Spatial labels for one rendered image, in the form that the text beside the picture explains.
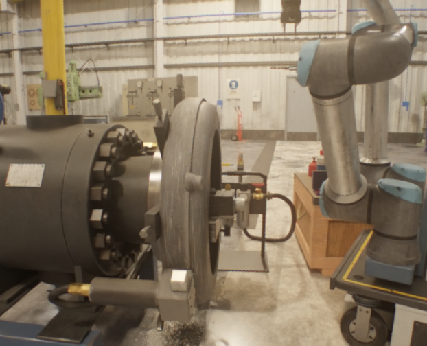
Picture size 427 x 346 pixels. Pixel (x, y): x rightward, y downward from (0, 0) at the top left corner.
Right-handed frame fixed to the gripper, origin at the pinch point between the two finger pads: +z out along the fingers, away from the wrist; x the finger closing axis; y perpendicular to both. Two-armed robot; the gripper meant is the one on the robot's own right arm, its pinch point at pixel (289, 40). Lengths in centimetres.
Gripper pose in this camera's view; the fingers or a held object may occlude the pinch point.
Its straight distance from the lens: 139.0
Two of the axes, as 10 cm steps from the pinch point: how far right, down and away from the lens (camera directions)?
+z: 0.0, 9.8, 1.7
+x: 10.0, 0.2, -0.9
